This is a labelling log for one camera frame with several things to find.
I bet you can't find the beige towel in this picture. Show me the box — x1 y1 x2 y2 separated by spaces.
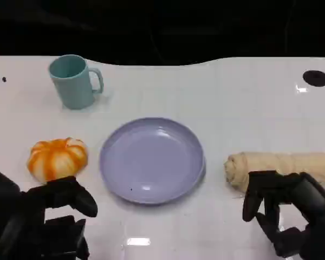
223 151 325 192

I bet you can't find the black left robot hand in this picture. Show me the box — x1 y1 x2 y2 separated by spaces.
0 175 99 260

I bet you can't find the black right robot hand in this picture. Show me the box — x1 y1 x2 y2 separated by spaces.
242 170 325 260

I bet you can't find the orange and white bread roll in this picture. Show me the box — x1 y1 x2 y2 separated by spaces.
26 137 89 181

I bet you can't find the lilac plate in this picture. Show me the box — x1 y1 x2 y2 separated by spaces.
99 117 207 205

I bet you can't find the pale green mug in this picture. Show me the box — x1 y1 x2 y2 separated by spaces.
48 54 105 111

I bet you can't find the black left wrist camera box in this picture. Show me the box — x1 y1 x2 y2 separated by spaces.
0 166 22 225

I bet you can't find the black round table grommet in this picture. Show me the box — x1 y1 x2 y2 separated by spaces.
302 70 325 87

